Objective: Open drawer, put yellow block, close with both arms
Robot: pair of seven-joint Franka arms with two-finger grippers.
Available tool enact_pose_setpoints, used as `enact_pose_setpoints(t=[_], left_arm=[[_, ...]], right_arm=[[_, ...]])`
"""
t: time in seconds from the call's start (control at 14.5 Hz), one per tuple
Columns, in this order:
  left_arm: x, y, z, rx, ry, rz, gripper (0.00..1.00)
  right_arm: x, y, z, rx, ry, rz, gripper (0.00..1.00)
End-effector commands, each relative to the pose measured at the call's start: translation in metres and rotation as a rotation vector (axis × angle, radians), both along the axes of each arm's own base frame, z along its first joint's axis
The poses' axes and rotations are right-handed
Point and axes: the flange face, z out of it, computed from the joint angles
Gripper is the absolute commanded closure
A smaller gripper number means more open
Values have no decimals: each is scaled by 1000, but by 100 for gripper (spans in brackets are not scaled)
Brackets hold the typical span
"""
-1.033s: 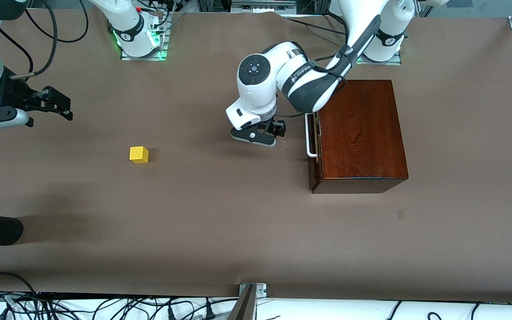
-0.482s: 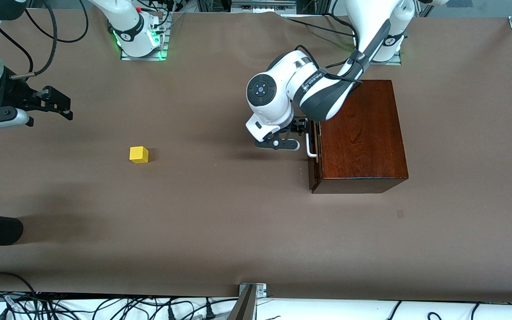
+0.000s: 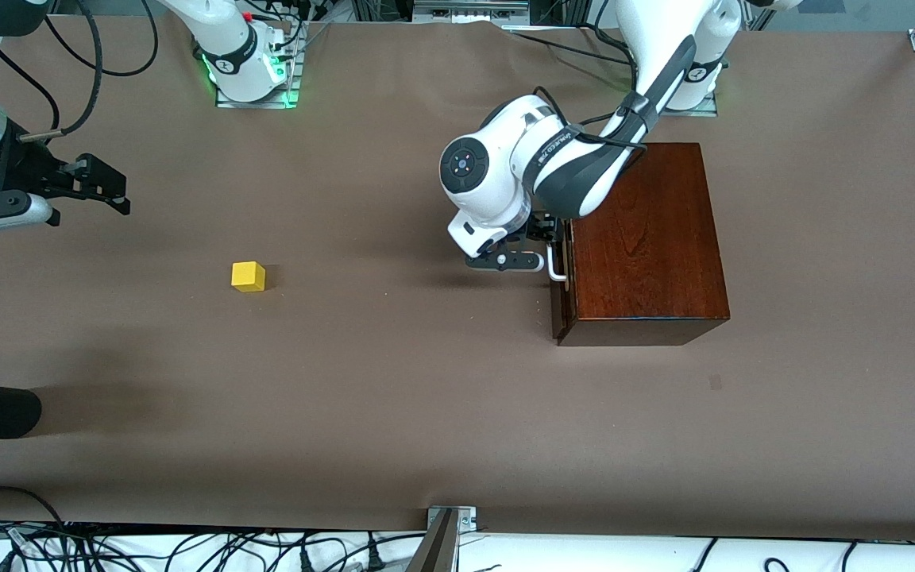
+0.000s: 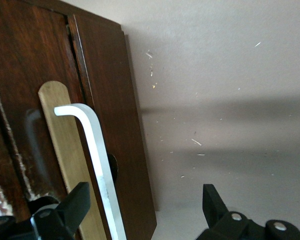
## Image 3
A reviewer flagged black cable with metal plug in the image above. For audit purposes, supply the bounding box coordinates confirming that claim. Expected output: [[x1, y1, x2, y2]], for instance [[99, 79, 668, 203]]
[[17, 0, 102, 144]]

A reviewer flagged thin black cable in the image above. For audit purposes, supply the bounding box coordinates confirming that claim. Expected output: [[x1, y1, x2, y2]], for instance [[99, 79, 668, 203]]
[[0, 36, 61, 133]]

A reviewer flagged grey metal bar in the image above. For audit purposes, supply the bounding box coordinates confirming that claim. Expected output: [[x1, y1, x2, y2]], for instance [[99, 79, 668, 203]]
[[406, 509, 459, 572]]

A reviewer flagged dark brown wooden cabinet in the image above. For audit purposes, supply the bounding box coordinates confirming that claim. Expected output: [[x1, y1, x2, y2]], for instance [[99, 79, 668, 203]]
[[550, 142, 731, 347]]

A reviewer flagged yellow wooden block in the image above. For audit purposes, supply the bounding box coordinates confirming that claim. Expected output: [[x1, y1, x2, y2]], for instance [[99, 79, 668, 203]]
[[231, 261, 266, 293]]

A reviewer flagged silver mounting bracket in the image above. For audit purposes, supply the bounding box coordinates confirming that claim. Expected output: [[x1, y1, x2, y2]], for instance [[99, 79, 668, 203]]
[[427, 505, 477, 531]]

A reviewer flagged aluminium frame structure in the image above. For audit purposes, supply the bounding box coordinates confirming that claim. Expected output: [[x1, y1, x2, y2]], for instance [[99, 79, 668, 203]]
[[350, 0, 593, 31]]

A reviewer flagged black arched cable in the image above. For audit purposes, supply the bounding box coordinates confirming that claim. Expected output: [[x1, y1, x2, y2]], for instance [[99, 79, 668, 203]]
[[0, 485, 71, 572]]

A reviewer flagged aluminium arm base plate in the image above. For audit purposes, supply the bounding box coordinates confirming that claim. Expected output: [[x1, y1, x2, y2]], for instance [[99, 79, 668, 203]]
[[215, 22, 301, 110], [658, 89, 720, 118]]

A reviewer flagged looping black cable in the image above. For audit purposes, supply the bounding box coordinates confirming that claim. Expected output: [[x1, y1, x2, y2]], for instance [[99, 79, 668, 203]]
[[43, 0, 160, 79]]

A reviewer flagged short black cable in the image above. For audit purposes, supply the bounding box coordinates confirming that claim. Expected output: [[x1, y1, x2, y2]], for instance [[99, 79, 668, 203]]
[[581, 22, 627, 48]]

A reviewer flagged brown paper table cover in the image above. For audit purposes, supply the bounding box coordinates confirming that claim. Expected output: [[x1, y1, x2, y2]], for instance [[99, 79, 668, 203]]
[[0, 17, 915, 535]]

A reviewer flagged long black cable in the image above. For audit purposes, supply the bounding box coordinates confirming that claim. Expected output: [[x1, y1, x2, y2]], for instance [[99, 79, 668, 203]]
[[505, 29, 635, 68]]

